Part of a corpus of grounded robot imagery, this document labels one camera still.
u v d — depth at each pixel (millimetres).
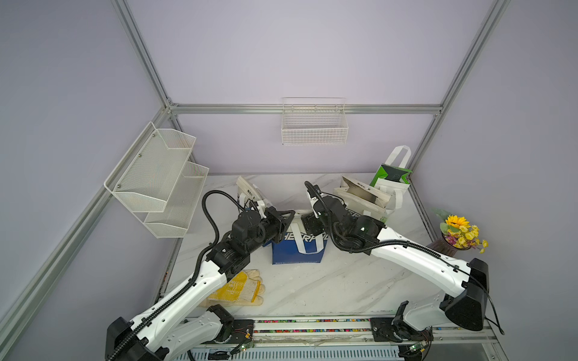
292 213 692
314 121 1065
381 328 737
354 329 749
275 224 614
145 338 386
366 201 763
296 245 765
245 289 804
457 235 708
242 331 728
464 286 403
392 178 855
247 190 833
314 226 651
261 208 664
